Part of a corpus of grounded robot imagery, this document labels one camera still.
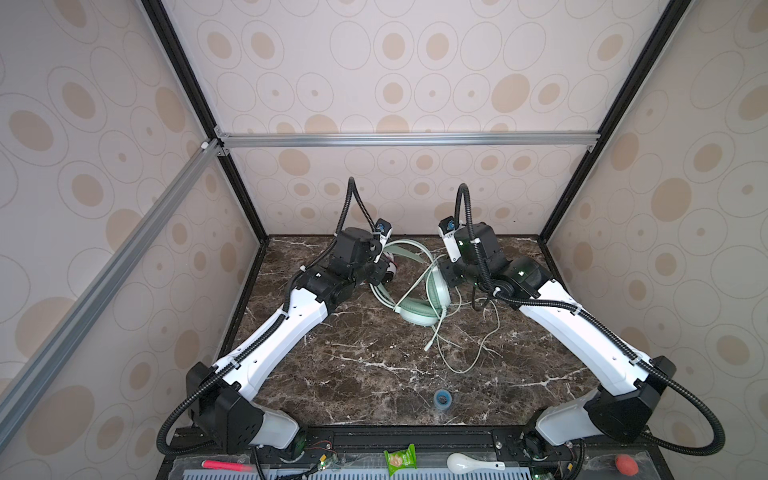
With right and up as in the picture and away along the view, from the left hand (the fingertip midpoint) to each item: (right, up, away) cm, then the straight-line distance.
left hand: (388, 249), depth 74 cm
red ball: (+55, -50, -5) cm, 74 cm away
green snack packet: (+3, -50, -4) cm, 50 cm away
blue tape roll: (+15, -40, +7) cm, 44 cm away
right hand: (+15, -2, 0) cm, 15 cm away
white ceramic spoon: (+18, -51, -3) cm, 54 cm away
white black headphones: (+1, -5, +27) cm, 27 cm away
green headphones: (+8, -15, -5) cm, 17 cm away
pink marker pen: (-40, -51, -3) cm, 65 cm away
